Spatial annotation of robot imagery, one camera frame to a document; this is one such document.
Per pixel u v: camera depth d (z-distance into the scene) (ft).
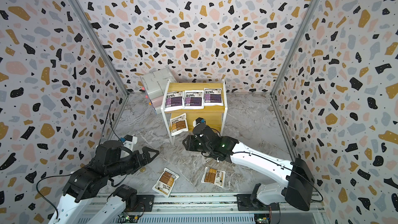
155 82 3.20
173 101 2.32
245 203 2.40
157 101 3.25
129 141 2.04
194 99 2.35
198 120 2.26
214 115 2.95
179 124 2.68
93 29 2.82
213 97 2.40
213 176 2.62
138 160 1.88
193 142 2.10
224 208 2.41
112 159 1.63
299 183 1.29
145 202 2.43
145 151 1.96
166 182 2.56
